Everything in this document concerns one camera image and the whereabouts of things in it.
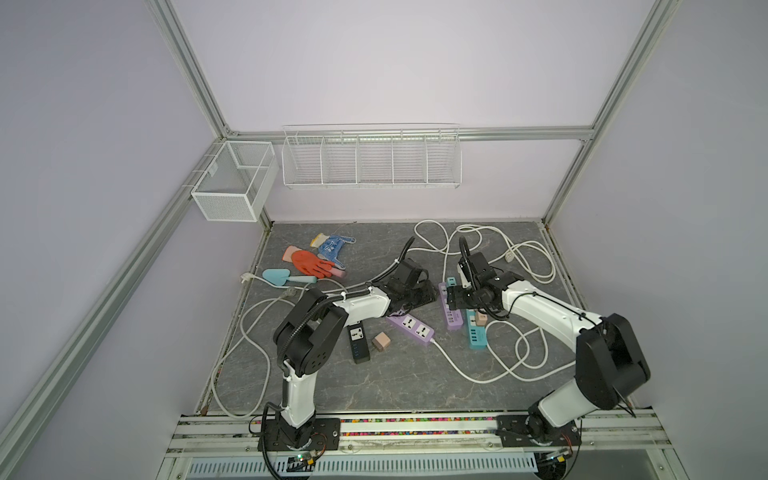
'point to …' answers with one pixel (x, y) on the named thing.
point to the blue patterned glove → (329, 247)
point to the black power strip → (359, 343)
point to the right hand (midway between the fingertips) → (460, 300)
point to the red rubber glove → (311, 264)
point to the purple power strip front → (410, 327)
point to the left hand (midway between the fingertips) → (438, 298)
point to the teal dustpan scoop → (281, 276)
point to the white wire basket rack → (372, 156)
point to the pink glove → (288, 253)
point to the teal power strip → (476, 333)
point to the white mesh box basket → (236, 180)
